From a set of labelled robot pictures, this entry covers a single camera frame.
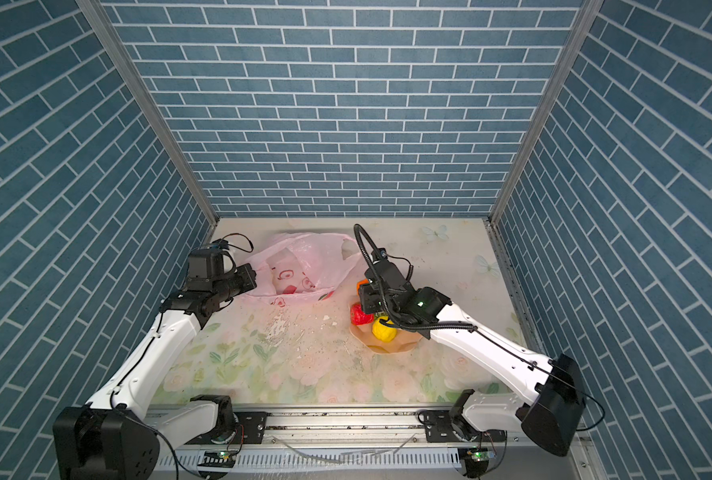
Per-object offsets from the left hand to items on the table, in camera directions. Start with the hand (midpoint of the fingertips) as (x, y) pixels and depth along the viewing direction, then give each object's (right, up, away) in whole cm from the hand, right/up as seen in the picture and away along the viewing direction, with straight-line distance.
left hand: (258, 270), depth 82 cm
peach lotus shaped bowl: (+41, -21, +4) cm, 46 cm away
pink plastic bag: (+9, -1, +19) cm, 20 cm away
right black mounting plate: (+49, -39, -9) cm, 63 cm away
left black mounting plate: (+1, -39, -7) cm, 40 cm away
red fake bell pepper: (+28, -13, +2) cm, 31 cm away
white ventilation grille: (+21, -44, -12) cm, 50 cm away
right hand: (+30, -4, -5) cm, 30 cm away
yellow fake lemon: (+35, -18, +2) cm, 39 cm away
